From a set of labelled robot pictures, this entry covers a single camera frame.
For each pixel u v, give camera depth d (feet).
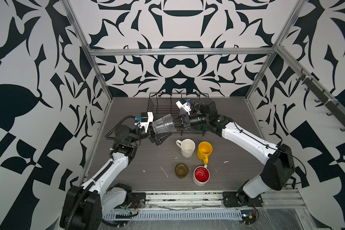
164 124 2.04
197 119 2.09
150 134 1.98
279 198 2.49
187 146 2.92
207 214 2.34
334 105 1.89
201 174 2.66
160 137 1.99
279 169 1.41
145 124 1.89
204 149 2.95
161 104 3.82
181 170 2.72
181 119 2.13
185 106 2.25
